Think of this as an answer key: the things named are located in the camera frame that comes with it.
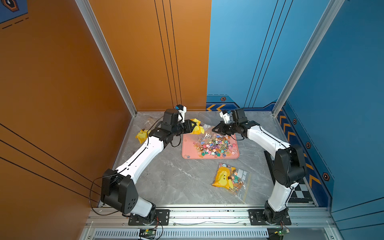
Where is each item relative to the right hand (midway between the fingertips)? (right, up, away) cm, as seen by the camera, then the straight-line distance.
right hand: (213, 129), depth 88 cm
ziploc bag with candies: (-9, +1, -7) cm, 11 cm away
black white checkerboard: (+44, -33, -11) cm, 57 cm away
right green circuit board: (+28, -49, -19) cm, 59 cm away
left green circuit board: (-34, -50, -17) cm, 63 cm away
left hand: (-11, +5, -8) cm, 14 cm away
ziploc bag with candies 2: (+12, -29, -4) cm, 31 cm away
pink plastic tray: (-2, -11, +8) cm, 14 cm away
